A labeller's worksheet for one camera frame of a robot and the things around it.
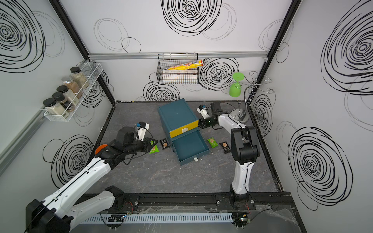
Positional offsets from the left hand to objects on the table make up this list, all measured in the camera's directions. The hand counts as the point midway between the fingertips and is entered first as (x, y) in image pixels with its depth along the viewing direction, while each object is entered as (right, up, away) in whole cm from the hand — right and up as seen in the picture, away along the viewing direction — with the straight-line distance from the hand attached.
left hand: (155, 141), depth 77 cm
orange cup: (-35, -5, +9) cm, 37 cm away
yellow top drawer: (+15, +6, +3) cm, 16 cm away
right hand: (+24, +8, +19) cm, 32 cm away
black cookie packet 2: (+2, -5, +17) cm, 18 cm away
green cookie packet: (0, -4, -3) cm, 5 cm away
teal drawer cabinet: (+13, +9, +2) cm, 16 cm away
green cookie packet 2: (+34, -4, +19) cm, 39 cm away
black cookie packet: (+42, -7, +16) cm, 45 cm away
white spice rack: (-45, +44, +17) cm, 65 cm away
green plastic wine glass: (+49, +31, +20) cm, 62 cm away
